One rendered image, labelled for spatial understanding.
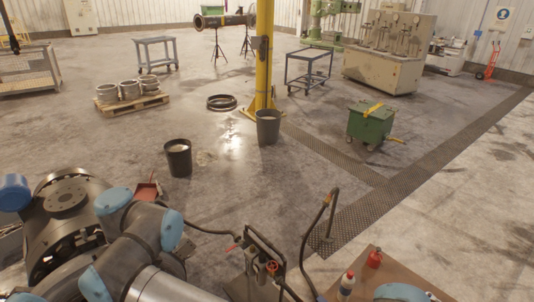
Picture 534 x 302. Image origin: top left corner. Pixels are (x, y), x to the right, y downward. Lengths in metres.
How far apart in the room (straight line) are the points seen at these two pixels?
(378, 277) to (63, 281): 1.56
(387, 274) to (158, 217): 1.49
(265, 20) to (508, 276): 3.99
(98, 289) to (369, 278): 1.50
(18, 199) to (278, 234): 1.86
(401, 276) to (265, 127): 2.44
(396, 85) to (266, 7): 3.39
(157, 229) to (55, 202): 1.18
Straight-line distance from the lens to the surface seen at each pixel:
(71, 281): 1.29
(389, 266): 1.91
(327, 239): 2.53
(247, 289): 2.19
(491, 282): 2.89
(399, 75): 6.25
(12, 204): 1.87
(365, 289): 1.76
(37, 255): 1.67
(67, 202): 1.72
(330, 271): 2.35
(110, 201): 0.71
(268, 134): 3.64
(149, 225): 0.63
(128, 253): 0.60
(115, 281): 0.58
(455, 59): 9.59
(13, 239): 3.07
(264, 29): 4.23
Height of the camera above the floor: 1.89
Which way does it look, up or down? 28 degrees down
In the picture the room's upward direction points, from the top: 2 degrees clockwise
